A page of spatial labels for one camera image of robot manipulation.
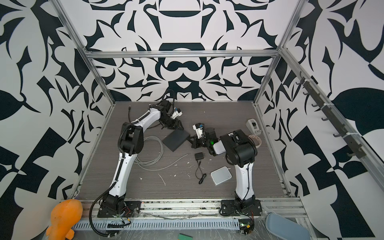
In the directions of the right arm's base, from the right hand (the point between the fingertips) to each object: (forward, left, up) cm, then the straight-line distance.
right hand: (189, 138), depth 98 cm
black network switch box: (+1, +9, -3) cm, 10 cm away
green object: (-50, +2, -1) cm, 50 cm away
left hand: (+8, +4, +1) cm, 9 cm away
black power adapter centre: (-12, -6, -2) cm, 13 cm away
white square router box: (-23, -18, -1) cm, 29 cm away
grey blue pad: (-47, -44, -3) cm, 65 cm away
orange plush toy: (-42, +53, +8) cm, 68 cm away
